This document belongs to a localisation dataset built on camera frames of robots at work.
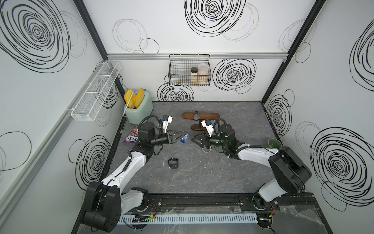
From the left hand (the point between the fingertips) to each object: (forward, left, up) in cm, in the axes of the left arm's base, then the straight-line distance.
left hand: (183, 135), depth 74 cm
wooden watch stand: (+20, -11, -8) cm, 24 cm away
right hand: (+1, -5, -5) cm, 7 cm away
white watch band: (+4, -17, -20) cm, 27 cm away
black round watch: (-6, +6, -23) cm, 24 cm away
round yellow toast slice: (+30, +38, -1) cm, 49 cm away
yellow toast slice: (+28, +31, -2) cm, 42 cm away
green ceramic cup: (+7, -57, -17) cm, 60 cm away
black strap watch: (+19, -7, -7) cm, 22 cm away
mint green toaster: (+21, +33, -11) cm, 41 cm away
